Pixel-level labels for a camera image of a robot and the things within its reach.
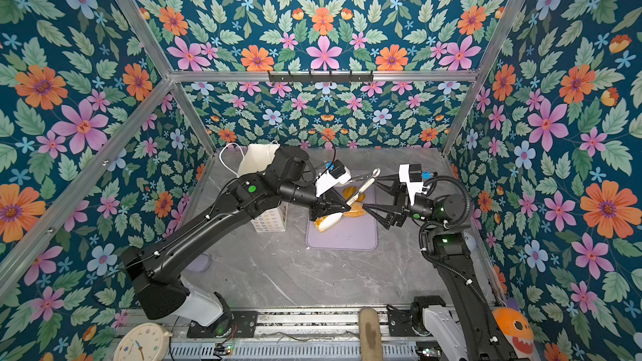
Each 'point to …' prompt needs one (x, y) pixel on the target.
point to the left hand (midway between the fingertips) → (350, 206)
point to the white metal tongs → (332, 220)
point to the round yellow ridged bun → (357, 207)
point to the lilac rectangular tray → (349, 233)
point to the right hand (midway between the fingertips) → (375, 191)
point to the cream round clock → (144, 342)
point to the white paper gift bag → (257, 158)
